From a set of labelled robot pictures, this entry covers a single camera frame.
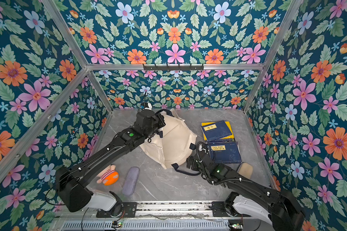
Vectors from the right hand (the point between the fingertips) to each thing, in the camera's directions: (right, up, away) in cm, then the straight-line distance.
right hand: (194, 159), depth 82 cm
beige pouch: (+31, -7, +2) cm, 32 cm away
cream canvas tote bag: (-13, +8, +15) cm, 21 cm away
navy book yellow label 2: (+21, +2, +8) cm, 22 cm away
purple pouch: (-36, -12, -1) cm, 38 cm away
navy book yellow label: (+17, +16, +18) cm, 29 cm away
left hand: (-15, +25, -6) cm, 30 cm away
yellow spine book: (+27, +20, +23) cm, 41 cm away
